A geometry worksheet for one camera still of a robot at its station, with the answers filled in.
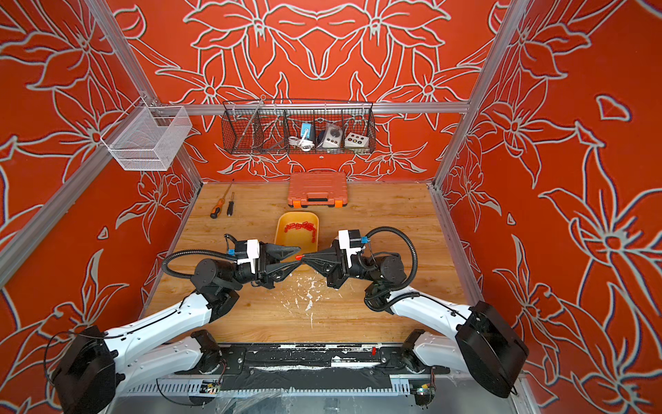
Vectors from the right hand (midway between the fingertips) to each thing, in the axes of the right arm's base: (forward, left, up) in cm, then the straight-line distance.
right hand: (301, 267), depth 56 cm
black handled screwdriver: (+45, +39, -32) cm, 67 cm away
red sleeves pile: (+35, +5, -33) cm, 48 cm away
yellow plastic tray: (+29, +6, -33) cm, 45 cm away
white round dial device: (+52, -6, -2) cm, 52 cm away
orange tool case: (+54, +1, -31) cm, 62 cm away
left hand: (+3, +1, 0) cm, 3 cm away
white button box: (+55, -14, -5) cm, 57 cm away
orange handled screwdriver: (+41, +43, -30) cm, 67 cm away
